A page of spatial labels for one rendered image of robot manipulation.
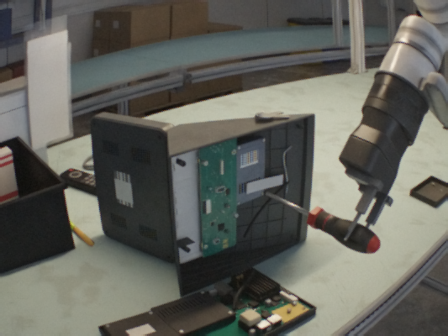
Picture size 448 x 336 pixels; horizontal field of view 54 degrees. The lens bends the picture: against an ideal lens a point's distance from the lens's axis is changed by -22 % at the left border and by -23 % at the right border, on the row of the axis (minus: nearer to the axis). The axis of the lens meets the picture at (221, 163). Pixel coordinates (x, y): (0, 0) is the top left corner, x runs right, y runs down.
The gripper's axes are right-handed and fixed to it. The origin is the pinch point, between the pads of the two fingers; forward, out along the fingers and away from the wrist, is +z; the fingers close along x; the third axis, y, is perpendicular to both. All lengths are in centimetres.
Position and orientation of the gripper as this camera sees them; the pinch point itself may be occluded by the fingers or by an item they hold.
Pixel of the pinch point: (350, 244)
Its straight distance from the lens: 51.4
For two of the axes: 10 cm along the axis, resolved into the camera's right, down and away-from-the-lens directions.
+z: -5.3, 8.4, -1.1
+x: -5.7, -4.5, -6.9
